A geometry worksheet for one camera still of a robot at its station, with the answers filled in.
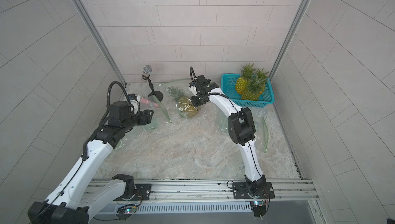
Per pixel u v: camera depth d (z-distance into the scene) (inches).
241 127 21.8
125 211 25.9
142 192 27.8
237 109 22.3
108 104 21.3
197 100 32.5
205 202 27.3
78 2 29.7
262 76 38.6
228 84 44.2
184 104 35.9
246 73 38.0
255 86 35.0
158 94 42.6
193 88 33.9
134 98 25.4
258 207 26.8
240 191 27.8
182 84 41.1
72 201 14.7
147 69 33.3
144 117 25.8
